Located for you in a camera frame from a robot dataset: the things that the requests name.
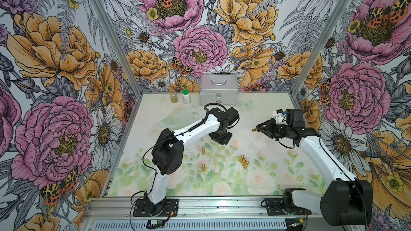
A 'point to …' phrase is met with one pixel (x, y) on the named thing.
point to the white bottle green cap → (186, 97)
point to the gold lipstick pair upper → (241, 158)
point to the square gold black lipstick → (255, 130)
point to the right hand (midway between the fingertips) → (257, 130)
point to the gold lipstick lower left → (203, 167)
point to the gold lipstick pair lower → (245, 163)
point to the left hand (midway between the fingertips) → (218, 144)
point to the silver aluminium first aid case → (220, 89)
